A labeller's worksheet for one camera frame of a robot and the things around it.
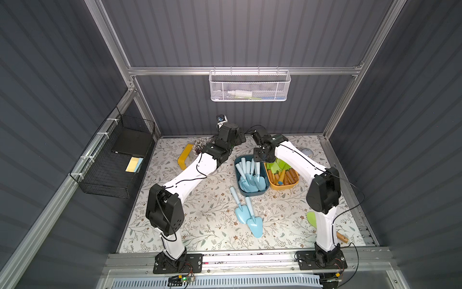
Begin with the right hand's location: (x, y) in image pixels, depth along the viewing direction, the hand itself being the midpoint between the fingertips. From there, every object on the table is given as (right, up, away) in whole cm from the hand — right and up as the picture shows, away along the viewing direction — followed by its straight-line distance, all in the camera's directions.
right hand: (259, 158), depth 91 cm
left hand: (-12, +12, -9) cm, 19 cm away
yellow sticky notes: (-56, -2, -16) cm, 58 cm away
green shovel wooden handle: (+9, -5, +8) cm, 13 cm away
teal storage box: (+3, -7, +5) cm, 9 cm away
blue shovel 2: (-7, -4, +10) cm, 13 cm away
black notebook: (-61, +8, -7) cm, 62 cm away
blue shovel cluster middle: (-9, -26, -5) cm, 28 cm away
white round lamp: (+30, +3, +10) cm, 31 cm away
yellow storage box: (+13, -15, +1) cm, 20 cm away
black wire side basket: (-66, -2, -15) cm, 68 cm away
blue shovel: (-6, -14, +3) cm, 15 cm away
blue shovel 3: (-3, -30, -9) cm, 31 cm away
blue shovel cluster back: (+1, -12, +3) cm, 13 cm away
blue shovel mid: (-3, -6, +8) cm, 10 cm away
